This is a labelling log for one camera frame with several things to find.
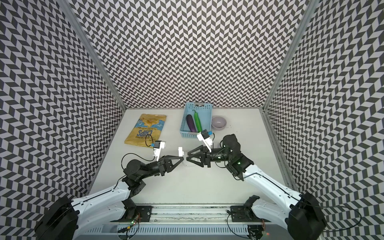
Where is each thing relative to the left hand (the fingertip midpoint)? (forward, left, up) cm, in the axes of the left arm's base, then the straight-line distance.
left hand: (183, 161), depth 65 cm
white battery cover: (+3, +1, +3) cm, 5 cm away
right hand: (0, -3, +1) cm, 3 cm away
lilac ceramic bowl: (+40, -21, -22) cm, 50 cm away
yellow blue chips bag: (+33, +29, -21) cm, 49 cm away
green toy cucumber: (+42, -6, -22) cm, 48 cm away
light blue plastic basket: (+53, -11, -22) cm, 58 cm away
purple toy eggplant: (+41, -1, -23) cm, 47 cm away
